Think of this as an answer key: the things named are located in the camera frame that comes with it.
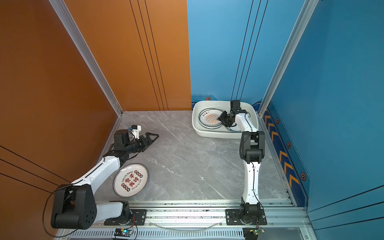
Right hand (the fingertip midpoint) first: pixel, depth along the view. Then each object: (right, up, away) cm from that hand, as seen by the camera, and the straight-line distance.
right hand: (218, 119), depth 105 cm
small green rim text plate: (+13, -7, +1) cm, 14 cm away
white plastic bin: (+3, -9, 0) cm, 9 cm away
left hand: (-39, -11, -20) cm, 45 cm away
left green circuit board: (-50, -55, -34) cm, 82 cm away
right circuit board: (+11, -56, -34) cm, 67 cm away
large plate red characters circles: (-53, -36, -20) cm, 67 cm away
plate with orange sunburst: (-7, +1, +6) cm, 9 cm away
